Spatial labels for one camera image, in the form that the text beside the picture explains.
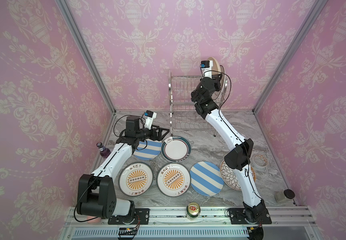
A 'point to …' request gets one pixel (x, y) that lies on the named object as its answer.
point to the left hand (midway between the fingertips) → (163, 129)
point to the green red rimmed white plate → (176, 149)
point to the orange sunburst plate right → (173, 179)
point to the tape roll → (260, 160)
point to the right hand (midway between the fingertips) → (223, 77)
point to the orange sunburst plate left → (135, 179)
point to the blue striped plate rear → (148, 149)
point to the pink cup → (93, 220)
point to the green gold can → (193, 210)
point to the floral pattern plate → (229, 177)
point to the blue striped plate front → (206, 178)
